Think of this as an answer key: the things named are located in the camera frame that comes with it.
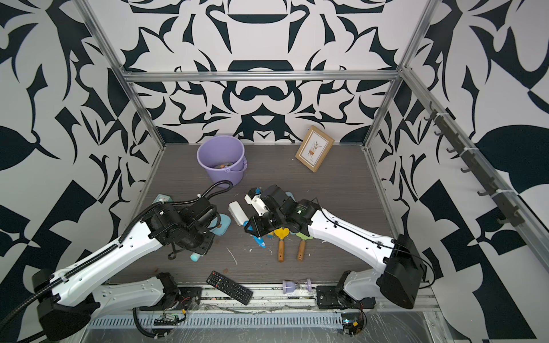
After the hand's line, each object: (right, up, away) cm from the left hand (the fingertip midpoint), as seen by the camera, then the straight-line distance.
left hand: (206, 240), depth 72 cm
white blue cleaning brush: (+11, +7, +1) cm, 13 cm away
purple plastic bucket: (-3, +29, +38) cm, 48 cm away
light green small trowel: (+33, -8, +11) cm, 36 cm away
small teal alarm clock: (-27, +10, +25) cm, 39 cm away
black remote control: (+7, -18, +4) cm, 19 cm away
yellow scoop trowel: (+25, +6, -12) cm, 28 cm away
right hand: (+13, +5, 0) cm, 14 cm away
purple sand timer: (+28, -17, +3) cm, 33 cm away
